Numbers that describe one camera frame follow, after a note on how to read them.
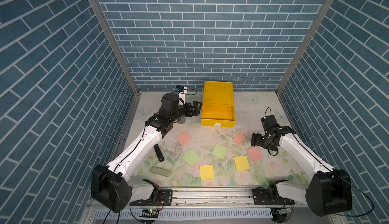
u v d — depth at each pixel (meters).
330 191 0.40
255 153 0.88
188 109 0.67
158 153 0.88
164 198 0.74
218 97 0.89
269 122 0.68
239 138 0.96
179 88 0.66
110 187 0.38
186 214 0.77
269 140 0.66
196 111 0.68
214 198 0.75
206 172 0.83
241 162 0.85
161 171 0.79
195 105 0.68
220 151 0.90
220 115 0.89
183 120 0.99
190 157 0.87
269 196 0.68
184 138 0.97
